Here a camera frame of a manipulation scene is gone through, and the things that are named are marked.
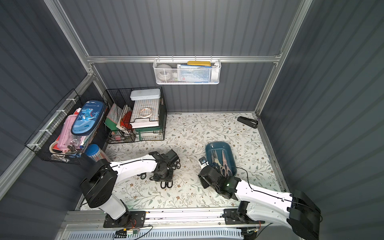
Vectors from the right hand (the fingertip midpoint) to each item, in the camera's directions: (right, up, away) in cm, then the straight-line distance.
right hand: (205, 171), depth 81 cm
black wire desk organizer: (-47, +28, +8) cm, 55 cm away
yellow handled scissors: (+7, +5, +13) cm, 16 cm away
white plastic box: (-41, +48, +22) cm, 66 cm away
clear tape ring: (-37, +34, +12) cm, 52 cm away
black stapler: (+36, +28, +34) cm, 57 cm away
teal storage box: (+11, +6, +15) cm, 19 cm away
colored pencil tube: (-59, +12, -5) cm, 60 cm away
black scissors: (-22, -9, +3) cm, 24 cm away
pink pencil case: (-65, +20, -14) cm, 70 cm away
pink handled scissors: (+12, -1, +7) cm, 14 cm away
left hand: (-21, -6, +4) cm, 22 cm away
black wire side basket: (-69, +18, -20) cm, 74 cm away
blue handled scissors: (+7, +1, +9) cm, 12 cm away
